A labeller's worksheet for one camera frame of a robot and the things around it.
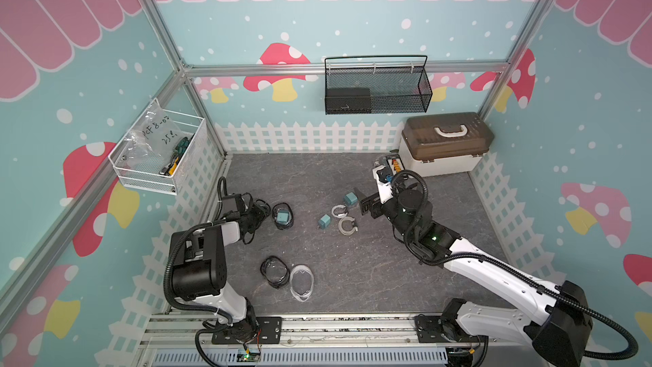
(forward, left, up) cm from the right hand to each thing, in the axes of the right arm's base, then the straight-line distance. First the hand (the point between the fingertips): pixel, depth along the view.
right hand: (369, 182), depth 73 cm
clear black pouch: (-16, +31, -28) cm, 44 cm away
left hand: (+6, +36, -25) cm, 44 cm away
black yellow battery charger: (+33, -18, -28) cm, 47 cm away
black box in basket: (+32, +5, +6) cm, 33 cm away
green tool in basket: (+7, +56, +6) cm, 56 cm away
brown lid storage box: (+26, -33, -10) cm, 44 cm away
